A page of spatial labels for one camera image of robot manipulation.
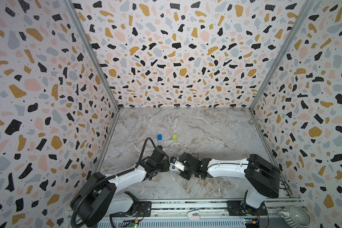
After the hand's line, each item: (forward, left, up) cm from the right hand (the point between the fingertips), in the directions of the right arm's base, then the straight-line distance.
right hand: (177, 166), depth 85 cm
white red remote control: (0, +3, -2) cm, 4 cm away
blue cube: (+23, +14, -3) cm, 27 cm away
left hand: (+3, +6, 0) cm, 6 cm away
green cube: (+23, +3, -3) cm, 23 cm away
